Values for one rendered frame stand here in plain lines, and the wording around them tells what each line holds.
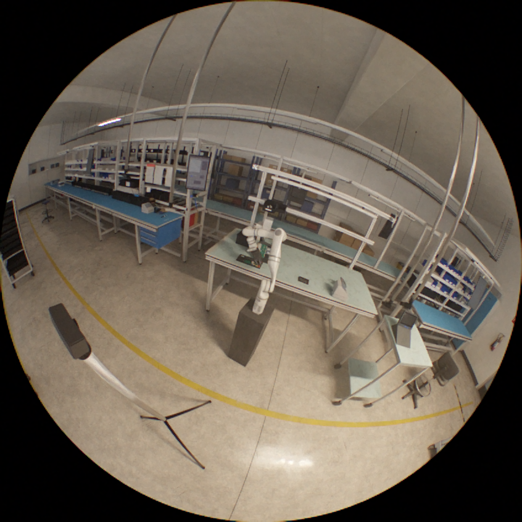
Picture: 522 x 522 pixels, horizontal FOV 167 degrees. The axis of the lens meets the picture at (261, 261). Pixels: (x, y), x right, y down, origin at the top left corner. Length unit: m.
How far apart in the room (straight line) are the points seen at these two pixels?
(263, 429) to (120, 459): 1.47
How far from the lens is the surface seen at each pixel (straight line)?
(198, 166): 2.54
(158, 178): 3.35
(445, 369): 3.04
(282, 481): 2.13
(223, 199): 5.95
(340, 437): 2.42
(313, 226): 5.50
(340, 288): 1.82
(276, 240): 1.39
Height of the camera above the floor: 1.97
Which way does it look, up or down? 30 degrees down
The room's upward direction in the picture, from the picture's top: 17 degrees clockwise
